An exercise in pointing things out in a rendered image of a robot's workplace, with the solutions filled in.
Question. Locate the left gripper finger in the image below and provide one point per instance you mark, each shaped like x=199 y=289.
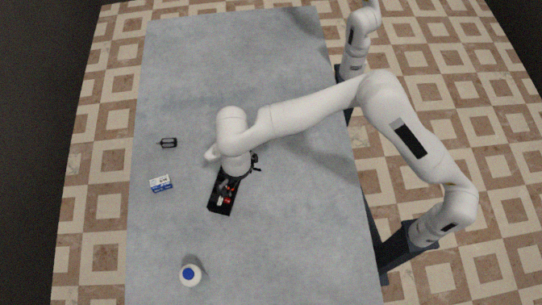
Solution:
x=254 y=159
x=223 y=191

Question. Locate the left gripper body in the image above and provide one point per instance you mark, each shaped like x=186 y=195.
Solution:
x=231 y=178

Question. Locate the white bottle with blue cap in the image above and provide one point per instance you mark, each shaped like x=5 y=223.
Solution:
x=194 y=277

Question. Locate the black power strip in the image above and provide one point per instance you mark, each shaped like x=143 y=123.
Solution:
x=217 y=204

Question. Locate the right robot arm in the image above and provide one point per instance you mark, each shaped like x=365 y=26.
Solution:
x=360 y=23

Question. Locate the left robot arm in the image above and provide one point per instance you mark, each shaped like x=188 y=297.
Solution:
x=386 y=106

